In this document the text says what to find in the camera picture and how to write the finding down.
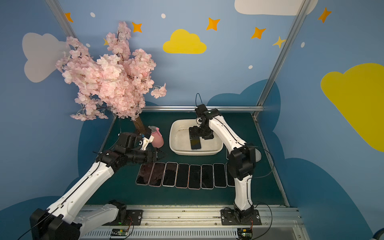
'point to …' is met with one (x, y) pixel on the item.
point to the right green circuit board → (245, 233)
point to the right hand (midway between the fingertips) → (199, 136)
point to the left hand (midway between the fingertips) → (162, 154)
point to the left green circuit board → (119, 232)
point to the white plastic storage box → (179, 140)
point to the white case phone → (170, 175)
